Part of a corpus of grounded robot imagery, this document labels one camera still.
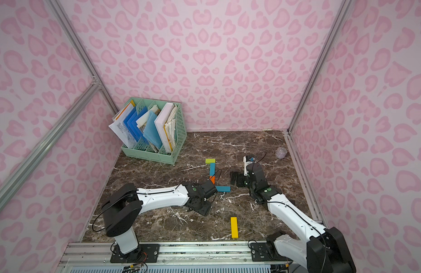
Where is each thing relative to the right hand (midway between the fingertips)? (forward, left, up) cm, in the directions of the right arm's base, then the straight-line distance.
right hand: (237, 172), depth 85 cm
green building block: (+15, +15, -12) cm, 25 cm away
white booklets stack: (+21, +37, +14) cm, 45 cm away
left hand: (-13, +17, -12) cm, 24 cm away
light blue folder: (+19, +46, +9) cm, 51 cm away
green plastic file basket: (+18, +52, -7) cm, 55 cm away
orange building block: (+2, +13, -12) cm, 18 cm away
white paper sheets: (+22, +64, +10) cm, 68 cm away
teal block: (+9, +14, -12) cm, 21 cm away
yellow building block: (-22, +2, -12) cm, 26 cm away
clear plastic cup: (+21, -29, -12) cm, 37 cm away
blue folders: (+26, +59, +10) cm, 65 cm away
